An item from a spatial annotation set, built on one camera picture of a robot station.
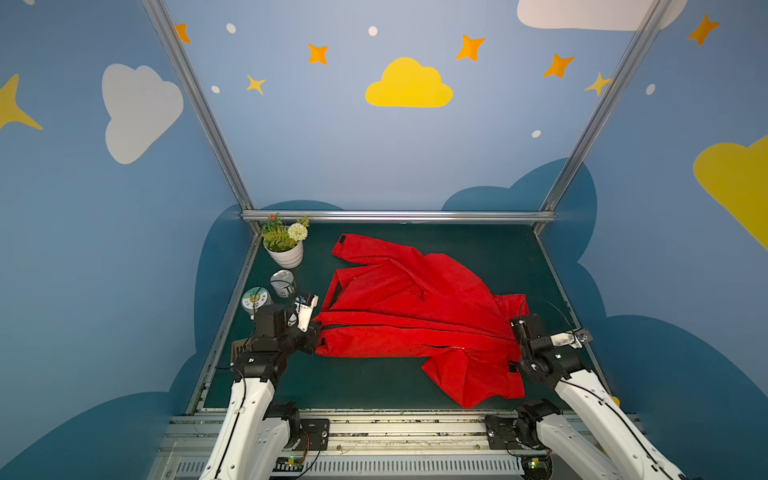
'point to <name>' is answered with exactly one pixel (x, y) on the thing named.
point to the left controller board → (289, 464)
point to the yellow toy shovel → (616, 400)
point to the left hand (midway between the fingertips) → (313, 321)
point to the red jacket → (385, 300)
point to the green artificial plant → (279, 237)
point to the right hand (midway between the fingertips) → (544, 337)
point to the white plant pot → (287, 259)
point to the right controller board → (536, 466)
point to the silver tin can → (283, 282)
